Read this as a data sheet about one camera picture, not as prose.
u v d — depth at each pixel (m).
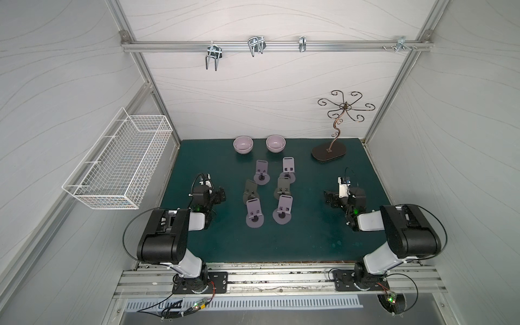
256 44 0.77
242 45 0.76
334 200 0.86
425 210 0.49
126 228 0.45
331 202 0.88
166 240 0.45
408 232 0.47
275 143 1.15
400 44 0.77
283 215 0.90
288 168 0.99
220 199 0.87
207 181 0.81
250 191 0.91
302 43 0.78
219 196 0.86
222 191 0.87
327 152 1.15
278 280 0.75
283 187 0.93
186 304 0.70
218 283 0.74
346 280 0.73
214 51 0.78
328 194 0.86
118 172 0.69
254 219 0.88
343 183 0.84
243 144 1.14
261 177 1.04
